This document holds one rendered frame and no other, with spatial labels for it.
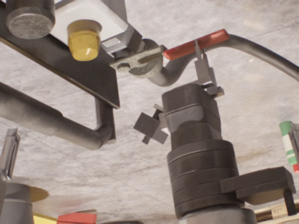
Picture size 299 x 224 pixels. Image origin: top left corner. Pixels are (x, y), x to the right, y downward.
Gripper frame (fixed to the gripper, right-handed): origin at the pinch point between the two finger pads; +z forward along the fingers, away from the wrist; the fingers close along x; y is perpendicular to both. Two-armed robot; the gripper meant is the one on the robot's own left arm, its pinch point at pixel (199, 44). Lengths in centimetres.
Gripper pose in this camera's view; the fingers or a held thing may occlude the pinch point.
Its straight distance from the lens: 58.6
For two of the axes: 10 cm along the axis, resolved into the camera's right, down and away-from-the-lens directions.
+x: 4.6, 3.0, 8.4
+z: -1.4, -9.1, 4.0
